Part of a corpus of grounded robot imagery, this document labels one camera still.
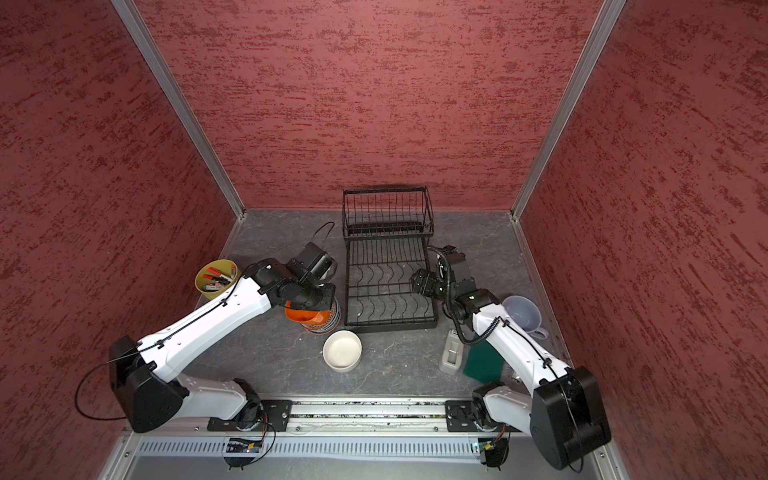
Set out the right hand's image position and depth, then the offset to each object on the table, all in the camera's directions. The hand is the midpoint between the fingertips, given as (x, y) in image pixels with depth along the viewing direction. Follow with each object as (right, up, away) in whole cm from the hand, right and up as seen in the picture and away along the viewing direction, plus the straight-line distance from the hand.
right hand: (419, 286), depth 84 cm
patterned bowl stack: (-25, -11, -3) cm, 28 cm away
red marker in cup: (-60, +1, +4) cm, 60 cm away
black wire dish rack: (-10, +16, +26) cm, 32 cm away
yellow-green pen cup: (-61, -1, +1) cm, 61 cm away
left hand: (-25, -4, -7) cm, 27 cm away
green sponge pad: (+18, -22, -1) cm, 29 cm away
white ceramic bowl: (-22, -19, 0) cm, 29 cm away
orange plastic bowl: (-29, -6, -10) cm, 31 cm away
